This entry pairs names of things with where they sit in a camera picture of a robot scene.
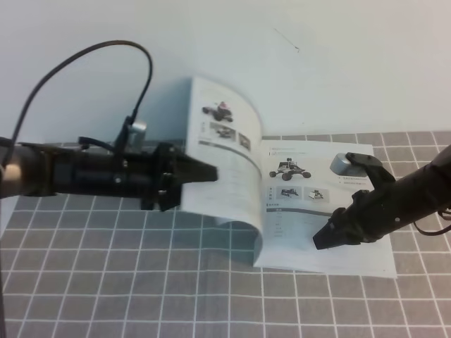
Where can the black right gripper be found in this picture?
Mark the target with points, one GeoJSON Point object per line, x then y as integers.
{"type": "Point", "coordinates": [350, 226]}

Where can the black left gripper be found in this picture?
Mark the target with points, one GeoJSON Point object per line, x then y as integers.
{"type": "Point", "coordinates": [167, 167]}

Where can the white product booklet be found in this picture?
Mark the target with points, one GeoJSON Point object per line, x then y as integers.
{"type": "Point", "coordinates": [286, 189]}

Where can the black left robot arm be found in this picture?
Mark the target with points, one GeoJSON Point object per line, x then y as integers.
{"type": "Point", "coordinates": [40, 170]}

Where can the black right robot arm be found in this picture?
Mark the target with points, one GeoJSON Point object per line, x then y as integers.
{"type": "Point", "coordinates": [391, 205]}

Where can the grey checkered tablecloth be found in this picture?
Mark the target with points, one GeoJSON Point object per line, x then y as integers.
{"type": "Point", "coordinates": [89, 266]}

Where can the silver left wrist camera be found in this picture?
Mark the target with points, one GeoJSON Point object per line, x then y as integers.
{"type": "Point", "coordinates": [136, 137]}

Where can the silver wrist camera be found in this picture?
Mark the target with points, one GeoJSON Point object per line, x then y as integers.
{"type": "Point", "coordinates": [136, 137]}
{"type": "Point", "coordinates": [349, 164]}

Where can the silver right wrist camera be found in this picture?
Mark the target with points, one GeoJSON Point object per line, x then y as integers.
{"type": "Point", "coordinates": [349, 164]}

